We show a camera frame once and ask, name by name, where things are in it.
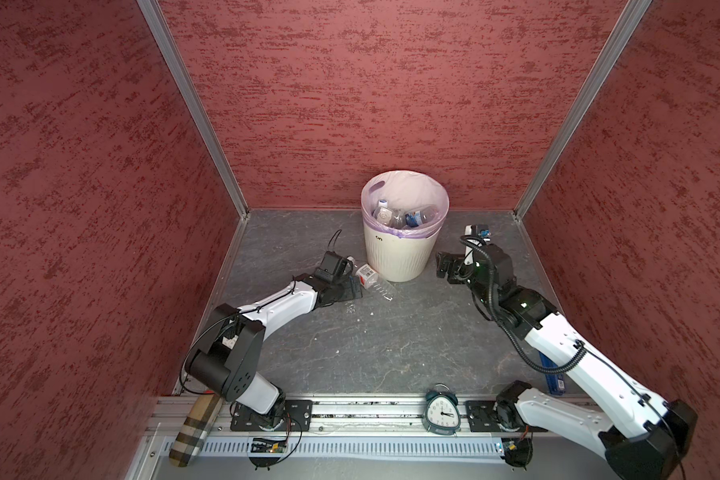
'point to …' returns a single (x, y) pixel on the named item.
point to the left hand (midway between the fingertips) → (347, 295)
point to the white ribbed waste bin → (403, 215)
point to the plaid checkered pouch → (197, 426)
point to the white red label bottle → (371, 280)
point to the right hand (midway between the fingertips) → (450, 259)
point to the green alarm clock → (441, 412)
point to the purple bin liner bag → (404, 190)
